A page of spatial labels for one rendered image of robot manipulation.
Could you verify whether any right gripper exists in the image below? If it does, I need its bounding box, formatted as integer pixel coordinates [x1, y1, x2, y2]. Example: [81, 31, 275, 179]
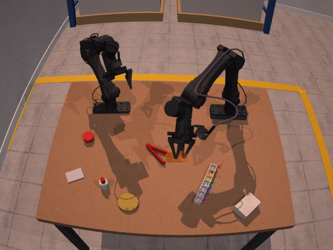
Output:
[99, 58, 132, 96]

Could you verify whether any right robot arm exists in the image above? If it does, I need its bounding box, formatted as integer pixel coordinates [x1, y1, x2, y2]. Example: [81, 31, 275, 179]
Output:
[80, 35, 130, 113]

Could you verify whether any orange translucent pill bottle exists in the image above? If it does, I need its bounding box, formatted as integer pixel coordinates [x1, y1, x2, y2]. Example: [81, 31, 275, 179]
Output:
[165, 152, 187, 163]

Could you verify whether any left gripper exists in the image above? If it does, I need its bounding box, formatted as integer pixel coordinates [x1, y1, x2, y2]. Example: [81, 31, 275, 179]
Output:
[167, 118, 208, 159]

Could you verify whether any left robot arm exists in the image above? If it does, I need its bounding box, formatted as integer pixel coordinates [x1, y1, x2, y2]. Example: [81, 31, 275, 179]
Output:
[164, 44, 248, 119]

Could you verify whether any red disk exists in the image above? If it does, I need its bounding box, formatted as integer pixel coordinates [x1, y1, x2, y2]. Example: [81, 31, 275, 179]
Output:
[83, 131, 94, 143]

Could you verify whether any pale pink flat square slab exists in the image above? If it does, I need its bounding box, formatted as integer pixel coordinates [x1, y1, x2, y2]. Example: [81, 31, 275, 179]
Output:
[65, 168, 84, 183]

